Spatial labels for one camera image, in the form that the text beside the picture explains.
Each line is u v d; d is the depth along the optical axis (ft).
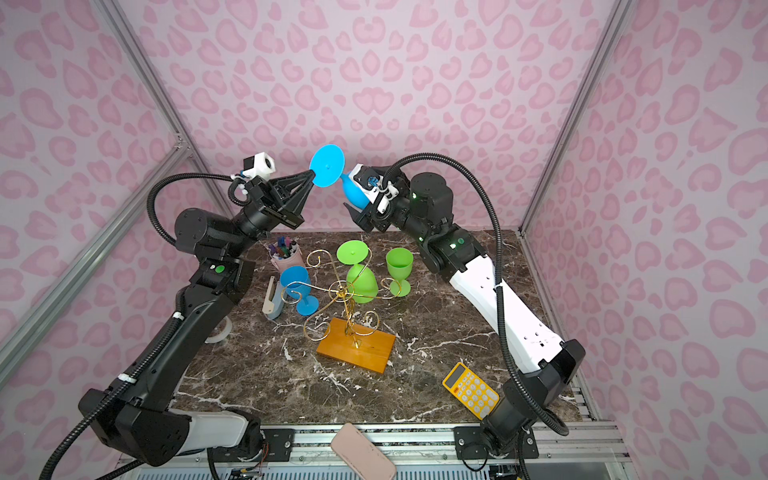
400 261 3.08
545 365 1.32
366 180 1.59
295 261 3.30
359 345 2.91
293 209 1.68
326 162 1.68
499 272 1.48
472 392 2.63
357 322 3.18
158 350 1.37
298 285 2.50
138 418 1.22
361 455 2.31
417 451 2.37
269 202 1.62
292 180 1.69
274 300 3.19
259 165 1.75
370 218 1.81
